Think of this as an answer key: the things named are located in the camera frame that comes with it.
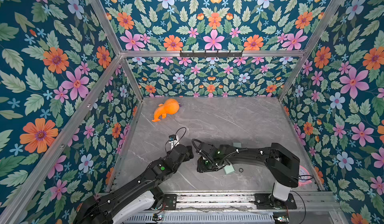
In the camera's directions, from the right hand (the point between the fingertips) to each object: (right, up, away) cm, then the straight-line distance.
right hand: (200, 166), depth 82 cm
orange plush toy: (-21, +34, +23) cm, 46 cm away
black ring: (+24, -3, +2) cm, 24 cm away
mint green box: (+23, +10, +11) cm, 27 cm away
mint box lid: (+16, -2, 0) cm, 16 cm away
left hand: (-6, +10, -1) cm, 12 cm away
